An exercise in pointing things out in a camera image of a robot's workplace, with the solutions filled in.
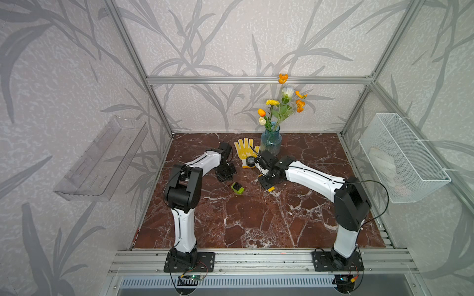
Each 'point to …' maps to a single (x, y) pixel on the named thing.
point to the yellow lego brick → (271, 189)
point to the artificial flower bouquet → (279, 111)
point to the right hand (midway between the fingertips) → (264, 180)
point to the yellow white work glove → (245, 149)
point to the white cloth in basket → (384, 164)
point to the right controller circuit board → (345, 280)
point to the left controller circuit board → (199, 277)
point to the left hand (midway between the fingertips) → (235, 177)
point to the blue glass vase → (271, 139)
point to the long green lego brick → (237, 188)
